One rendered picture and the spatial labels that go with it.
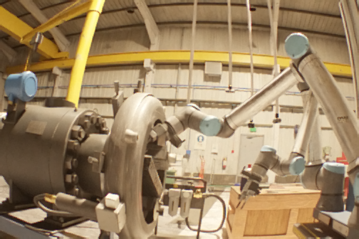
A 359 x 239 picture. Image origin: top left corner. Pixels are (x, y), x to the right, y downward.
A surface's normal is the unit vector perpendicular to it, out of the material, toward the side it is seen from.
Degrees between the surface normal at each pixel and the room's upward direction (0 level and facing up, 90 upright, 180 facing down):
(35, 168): 104
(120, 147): 75
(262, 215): 90
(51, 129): 63
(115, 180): 93
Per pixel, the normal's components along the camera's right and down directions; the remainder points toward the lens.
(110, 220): -0.15, 0.20
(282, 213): -0.13, -0.18
